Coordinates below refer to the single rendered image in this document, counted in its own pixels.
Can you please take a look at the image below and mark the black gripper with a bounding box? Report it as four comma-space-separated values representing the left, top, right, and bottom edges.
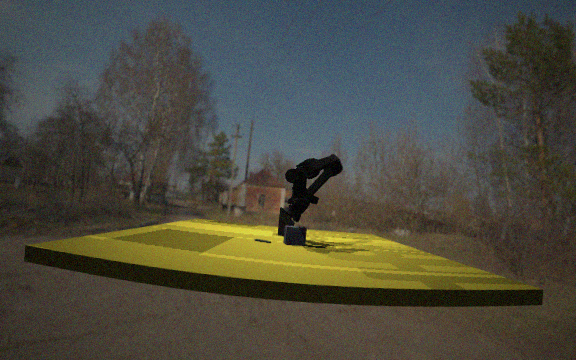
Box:
288, 185, 310, 222

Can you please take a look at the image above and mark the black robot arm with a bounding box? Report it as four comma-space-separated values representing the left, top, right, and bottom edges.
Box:
285, 154, 343, 205

